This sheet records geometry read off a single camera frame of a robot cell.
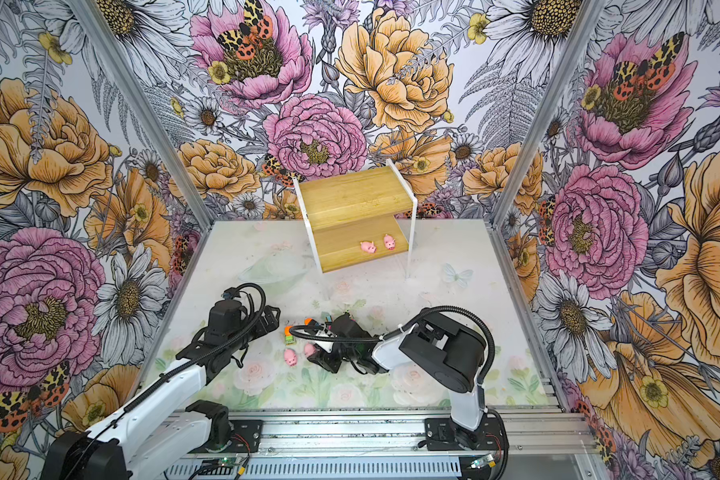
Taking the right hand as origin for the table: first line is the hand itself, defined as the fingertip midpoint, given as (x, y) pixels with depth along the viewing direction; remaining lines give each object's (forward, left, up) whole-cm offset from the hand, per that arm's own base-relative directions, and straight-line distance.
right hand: (316, 360), depth 87 cm
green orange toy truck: (+12, +4, 0) cm, 12 cm away
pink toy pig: (+28, -22, +18) cm, 40 cm away
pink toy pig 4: (+2, +2, +2) cm, 4 cm away
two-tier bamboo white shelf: (+24, -13, +33) cm, 43 cm away
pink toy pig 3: (0, +7, +2) cm, 7 cm away
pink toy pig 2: (+27, -16, +18) cm, 36 cm away
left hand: (+8, +14, +7) cm, 17 cm away
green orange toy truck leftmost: (+6, +8, +3) cm, 11 cm away
